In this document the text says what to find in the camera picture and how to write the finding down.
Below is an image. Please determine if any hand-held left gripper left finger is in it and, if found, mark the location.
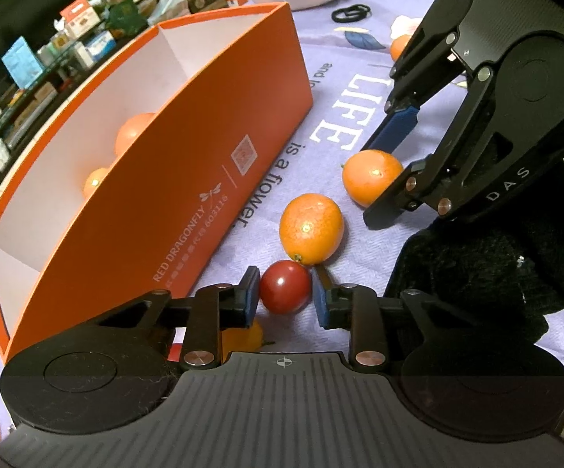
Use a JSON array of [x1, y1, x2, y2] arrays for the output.
[[84, 266, 262, 371]]

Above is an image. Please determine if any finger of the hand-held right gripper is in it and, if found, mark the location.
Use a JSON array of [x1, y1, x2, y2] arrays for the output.
[[362, 66, 518, 230], [360, 14, 468, 153]]

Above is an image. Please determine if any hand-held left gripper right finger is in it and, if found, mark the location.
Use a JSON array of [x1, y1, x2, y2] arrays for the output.
[[312, 264, 482, 372]]

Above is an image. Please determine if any orange kumquat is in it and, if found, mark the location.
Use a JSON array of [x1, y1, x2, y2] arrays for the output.
[[115, 112, 157, 157], [390, 34, 412, 62], [279, 193, 345, 265], [341, 149, 404, 209], [221, 319, 264, 352], [83, 167, 112, 199]]

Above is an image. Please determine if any red cherry tomato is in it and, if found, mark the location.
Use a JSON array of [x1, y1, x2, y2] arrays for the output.
[[260, 260, 313, 314]]

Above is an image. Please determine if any orange cardboard box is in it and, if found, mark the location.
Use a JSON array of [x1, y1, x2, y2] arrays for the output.
[[0, 2, 314, 362]]

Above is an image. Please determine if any person's right hand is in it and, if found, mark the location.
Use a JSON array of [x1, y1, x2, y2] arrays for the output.
[[392, 190, 564, 356]]

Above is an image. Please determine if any blue and white box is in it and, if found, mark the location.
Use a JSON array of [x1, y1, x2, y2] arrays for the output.
[[84, 32, 117, 62]]

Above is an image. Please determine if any orange and white carton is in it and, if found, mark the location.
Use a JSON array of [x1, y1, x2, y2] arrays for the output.
[[60, 0, 100, 37]]

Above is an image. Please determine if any light blue packet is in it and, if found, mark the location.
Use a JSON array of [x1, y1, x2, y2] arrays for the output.
[[2, 36, 44, 89]]

